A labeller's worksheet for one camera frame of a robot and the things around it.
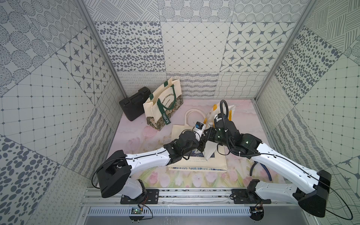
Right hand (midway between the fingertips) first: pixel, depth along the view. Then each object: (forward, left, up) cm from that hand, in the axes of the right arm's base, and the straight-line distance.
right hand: (204, 133), depth 73 cm
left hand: (-2, -5, -2) cm, 6 cm away
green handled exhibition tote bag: (+28, +26, -5) cm, 38 cm away
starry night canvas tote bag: (-7, -9, -22) cm, 25 cm away
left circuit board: (-33, +35, -24) cm, 54 cm away
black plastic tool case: (+23, +46, -4) cm, 51 cm away
